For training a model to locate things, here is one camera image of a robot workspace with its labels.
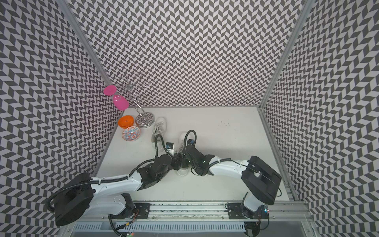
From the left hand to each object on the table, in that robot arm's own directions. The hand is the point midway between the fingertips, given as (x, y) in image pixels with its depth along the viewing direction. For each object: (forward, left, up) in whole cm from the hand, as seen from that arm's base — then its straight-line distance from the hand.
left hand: (180, 155), depth 83 cm
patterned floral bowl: (+20, +37, -7) cm, 43 cm away
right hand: (-2, 0, -4) cm, 4 cm away
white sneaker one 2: (-9, -2, 0) cm, 9 cm away
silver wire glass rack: (+32, +29, -7) cm, 44 cm away
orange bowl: (+28, +42, -4) cm, 51 cm away
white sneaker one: (+19, +15, +1) cm, 24 cm away
